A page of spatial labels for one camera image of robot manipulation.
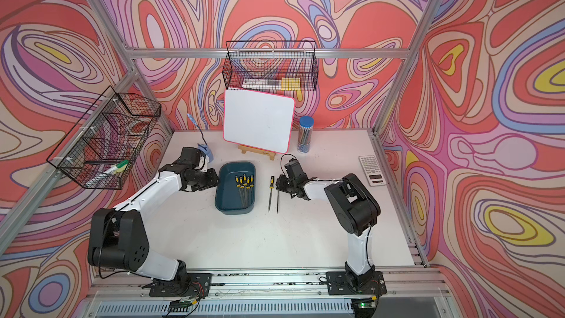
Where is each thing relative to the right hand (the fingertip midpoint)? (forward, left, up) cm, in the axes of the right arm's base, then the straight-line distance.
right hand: (278, 188), depth 98 cm
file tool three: (+1, +12, +2) cm, 12 cm away
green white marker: (-9, +54, +29) cm, 62 cm away
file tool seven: (0, +16, +3) cm, 16 cm away
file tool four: (0, +14, +2) cm, 14 cm away
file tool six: (+1, +18, +2) cm, 18 cm away
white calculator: (+7, -44, +1) cm, 45 cm away
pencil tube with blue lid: (+20, -13, +14) cm, 28 cm away
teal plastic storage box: (-5, +23, +1) cm, 23 cm away
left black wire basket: (-1, +59, +32) cm, 67 cm away
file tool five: (+2, +15, +1) cm, 15 cm away
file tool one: (0, +4, 0) cm, 4 cm away
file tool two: (-7, +1, +1) cm, 7 cm away
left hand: (-2, +24, +10) cm, 26 cm away
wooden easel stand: (+18, +13, +7) cm, 24 cm away
